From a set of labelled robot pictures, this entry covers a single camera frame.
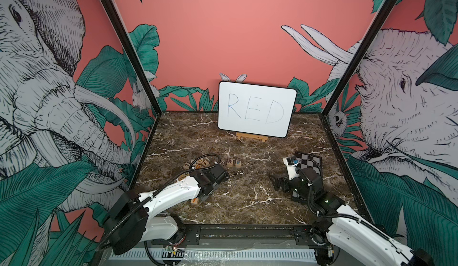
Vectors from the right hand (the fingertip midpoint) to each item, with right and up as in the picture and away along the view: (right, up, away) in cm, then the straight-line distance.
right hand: (275, 169), depth 80 cm
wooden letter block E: (-17, 0, +14) cm, 22 cm away
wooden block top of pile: (-34, 0, +13) cm, 37 cm away
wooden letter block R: (-21, 0, +14) cm, 25 cm away
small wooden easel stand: (-14, +15, +25) cm, 32 cm away
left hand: (-28, -8, +4) cm, 30 cm away
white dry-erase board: (-7, +30, +16) cm, 35 cm away
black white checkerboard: (+21, +1, +15) cm, 26 cm away
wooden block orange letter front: (-37, -15, +1) cm, 40 cm away
